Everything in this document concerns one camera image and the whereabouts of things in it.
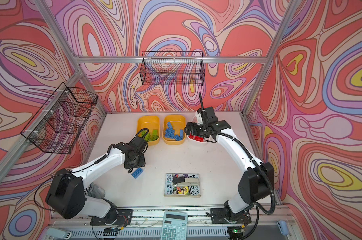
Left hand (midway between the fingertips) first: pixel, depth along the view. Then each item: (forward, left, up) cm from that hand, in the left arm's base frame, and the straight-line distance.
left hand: (141, 163), depth 86 cm
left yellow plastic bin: (+35, -1, -3) cm, 35 cm away
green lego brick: (+21, -5, -2) cm, 22 cm away
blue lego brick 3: (+25, -15, -3) cm, 29 cm away
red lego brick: (+20, -34, -3) cm, 40 cm away
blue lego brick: (-5, +3, -4) cm, 7 cm away
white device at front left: (-33, +34, -4) cm, 48 cm away
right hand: (+11, -30, +14) cm, 35 cm away
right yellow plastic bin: (+36, -20, -5) cm, 41 cm away
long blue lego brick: (+25, -23, -4) cm, 34 cm away
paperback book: (-14, -28, -4) cm, 31 cm away
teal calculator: (-30, -20, -3) cm, 36 cm away
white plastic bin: (+15, -38, 0) cm, 41 cm away
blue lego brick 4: (+21, -21, -3) cm, 29 cm away
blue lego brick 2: (+29, -15, -3) cm, 33 cm away
